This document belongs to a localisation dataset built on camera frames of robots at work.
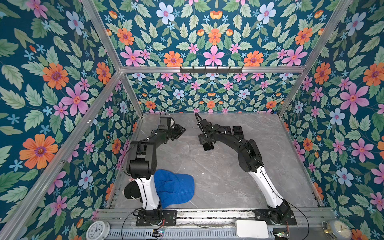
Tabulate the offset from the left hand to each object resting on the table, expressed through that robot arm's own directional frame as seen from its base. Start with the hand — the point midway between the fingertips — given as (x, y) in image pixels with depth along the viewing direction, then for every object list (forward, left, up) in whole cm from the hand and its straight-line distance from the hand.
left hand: (185, 125), depth 97 cm
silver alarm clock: (-61, -71, -6) cm, 94 cm away
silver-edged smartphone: (+4, -31, -12) cm, 33 cm away
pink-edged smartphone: (+2, -37, -12) cm, 39 cm away
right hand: (-4, -13, -12) cm, 18 cm away
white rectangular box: (-58, -30, -6) cm, 65 cm away
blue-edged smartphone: (-10, -14, -12) cm, 21 cm away
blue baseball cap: (-37, +8, -8) cm, 39 cm away
